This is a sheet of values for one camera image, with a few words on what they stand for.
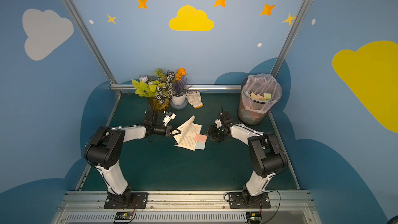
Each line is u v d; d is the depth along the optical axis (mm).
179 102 1111
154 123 819
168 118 880
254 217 719
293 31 861
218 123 909
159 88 902
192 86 1081
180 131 907
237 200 736
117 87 1183
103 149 500
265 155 478
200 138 964
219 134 821
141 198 750
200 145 939
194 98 1188
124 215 718
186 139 955
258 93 1028
